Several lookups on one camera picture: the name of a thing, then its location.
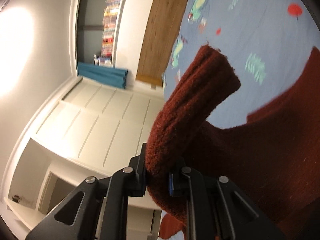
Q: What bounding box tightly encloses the dark red knitted sweater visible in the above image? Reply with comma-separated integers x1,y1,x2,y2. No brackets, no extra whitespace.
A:
145,45,319,239

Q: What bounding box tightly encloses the wooden headboard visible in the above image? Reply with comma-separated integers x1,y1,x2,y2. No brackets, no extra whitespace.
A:
136,0,187,88

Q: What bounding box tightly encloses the blue patterned bed cover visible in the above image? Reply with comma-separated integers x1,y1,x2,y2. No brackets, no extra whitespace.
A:
163,0,319,128

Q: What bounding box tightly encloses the row of colourful books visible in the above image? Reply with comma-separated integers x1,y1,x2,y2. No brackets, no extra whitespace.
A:
94,0,121,66

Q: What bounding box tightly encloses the teal curtain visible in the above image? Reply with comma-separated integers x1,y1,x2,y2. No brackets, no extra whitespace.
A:
77,62,128,89

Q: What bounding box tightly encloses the white panelled wardrobe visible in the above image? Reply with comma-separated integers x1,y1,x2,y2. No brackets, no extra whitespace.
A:
1,78,164,239

